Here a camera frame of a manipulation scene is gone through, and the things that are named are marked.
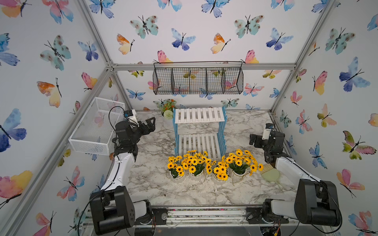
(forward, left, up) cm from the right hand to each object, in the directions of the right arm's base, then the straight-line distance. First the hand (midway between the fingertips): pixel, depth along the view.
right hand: (260, 134), depth 89 cm
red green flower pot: (+14, +58, +2) cm, 60 cm away
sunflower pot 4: (-20, +14, +2) cm, 24 cm away
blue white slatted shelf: (+14, +35, -15) cm, 41 cm away
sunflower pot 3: (-21, +37, +2) cm, 43 cm away
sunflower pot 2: (-23, +48, -1) cm, 53 cm away
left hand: (-1, +64, +12) cm, 65 cm away
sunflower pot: (-26, +25, +3) cm, 36 cm away
